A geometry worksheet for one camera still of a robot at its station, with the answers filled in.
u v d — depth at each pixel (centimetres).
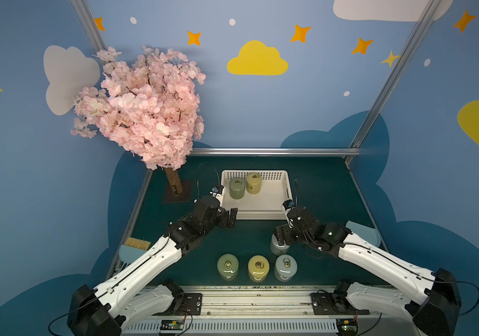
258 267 75
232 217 69
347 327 73
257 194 107
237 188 101
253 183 102
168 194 106
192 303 75
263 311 74
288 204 70
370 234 93
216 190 65
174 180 98
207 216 55
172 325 72
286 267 75
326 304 74
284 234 71
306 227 58
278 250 83
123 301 40
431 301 39
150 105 54
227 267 75
